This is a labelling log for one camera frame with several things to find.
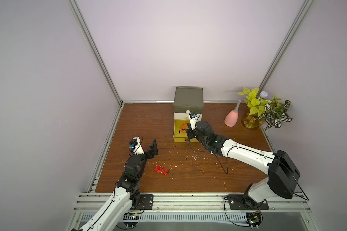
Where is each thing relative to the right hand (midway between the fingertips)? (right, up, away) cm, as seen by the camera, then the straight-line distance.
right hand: (189, 121), depth 81 cm
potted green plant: (+49, +5, +3) cm, 50 cm away
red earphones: (-5, -5, +3) cm, 8 cm away
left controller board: (-31, -50, -9) cm, 60 cm away
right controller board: (+31, -49, -11) cm, 59 cm away
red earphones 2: (-18, -29, +3) cm, 34 cm away
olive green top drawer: (0, +7, +12) cm, 14 cm away
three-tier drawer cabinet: (-1, +13, +12) cm, 17 cm away
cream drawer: (-4, +3, +17) cm, 18 cm away
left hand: (-22, -11, -1) cm, 25 cm away
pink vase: (+32, 0, +20) cm, 38 cm away
